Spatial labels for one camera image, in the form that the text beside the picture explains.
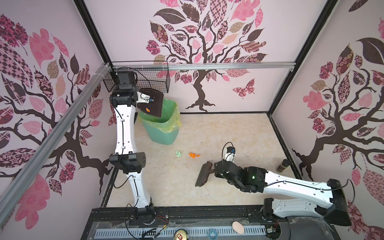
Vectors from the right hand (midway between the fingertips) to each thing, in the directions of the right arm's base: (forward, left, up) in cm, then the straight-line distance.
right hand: (213, 164), depth 74 cm
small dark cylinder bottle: (+3, -41, -8) cm, 42 cm away
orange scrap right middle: (+14, +11, -16) cm, 24 cm away
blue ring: (-27, 0, -17) cm, 32 cm away
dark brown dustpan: (+33, +33, +9) cm, 48 cm away
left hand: (+30, +45, +24) cm, 59 cm away
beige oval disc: (-25, -11, -16) cm, 32 cm away
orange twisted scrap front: (+27, +35, +13) cm, 47 cm away
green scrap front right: (+15, +21, -16) cm, 30 cm away
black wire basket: (+54, +36, +18) cm, 68 cm away
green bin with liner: (+21, +27, +3) cm, 34 cm away
